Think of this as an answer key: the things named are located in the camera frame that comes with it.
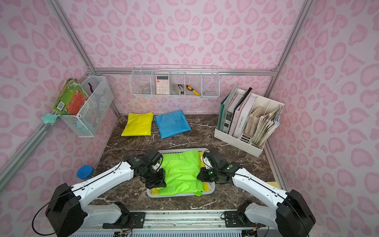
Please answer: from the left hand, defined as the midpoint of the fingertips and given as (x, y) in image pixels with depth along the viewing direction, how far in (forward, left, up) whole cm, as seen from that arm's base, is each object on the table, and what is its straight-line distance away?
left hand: (168, 182), depth 77 cm
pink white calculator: (+55, +7, +22) cm, 59 cm away
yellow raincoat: (-5, +5, +1) cm, 7 cm away
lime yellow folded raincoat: (+47, +30, -9) cm, 56 cm away
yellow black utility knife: (+54, -12, +18) cm, 59 cm away
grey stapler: (+57, -2, +17) cm, 59 cm away
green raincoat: (+7, -6, 0) cm, 9 cm away
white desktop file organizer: (+34, -45, +10) cm, 57 cm away
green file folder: (+36, -30, +21) cm, 51 cm away
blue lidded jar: (+2, +39, +10) cm, 40 cm away
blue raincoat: (+47, +3, -8) cm, 48 cm away
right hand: (+3, -15, 0) cm, 16 cm away
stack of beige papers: (+31, -53, +8) cm, 61 cm away
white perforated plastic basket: (-2, -23, +1) cm, 23 cm away
